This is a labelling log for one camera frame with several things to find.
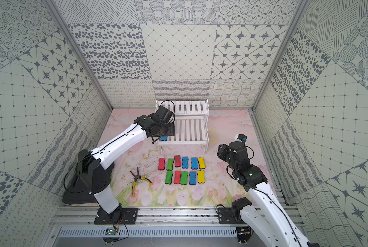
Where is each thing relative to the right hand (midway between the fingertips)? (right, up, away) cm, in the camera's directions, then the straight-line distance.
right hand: (223, 149), depth 77 cm
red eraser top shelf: (-34, -12, +16) cm, 40 cm away
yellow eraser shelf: (-11, -16, +9) cm, 22 cm away
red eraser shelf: (-24, -17, +9) cm, 31 cm away
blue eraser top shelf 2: (-14, -11, +15) cm, 24 cm away
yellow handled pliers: (-47, -17, +9) cm, 51 cm away
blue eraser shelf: (-16, -18, +9) cm, 25 cm away
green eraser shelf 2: (-20, -18, +9) cm, 29 cm away
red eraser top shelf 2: (-25, -10, +16) cm, 31 cm away
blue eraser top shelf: (-20, -11, +15) cm, 27 cm away
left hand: (-28, +11, +6) cm, 30 cm away
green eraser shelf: (-29, -19, +7) cm, 35 cm away
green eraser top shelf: (-29, -12, +14) cm, 34 cm away
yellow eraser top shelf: (-10, -11, +14) cm, 20 cm away
